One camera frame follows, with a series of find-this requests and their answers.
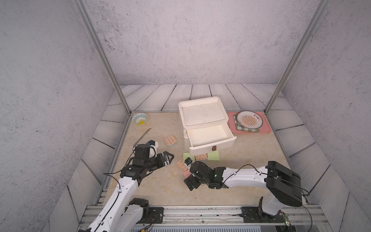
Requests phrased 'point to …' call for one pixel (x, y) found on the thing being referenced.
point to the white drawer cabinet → (204, 121)
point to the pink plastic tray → (264, 128)
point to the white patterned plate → (249, 119)
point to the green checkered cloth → (241, 128)
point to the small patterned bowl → (139, 118)
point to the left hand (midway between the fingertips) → (170, 158)
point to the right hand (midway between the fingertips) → (190, 177)
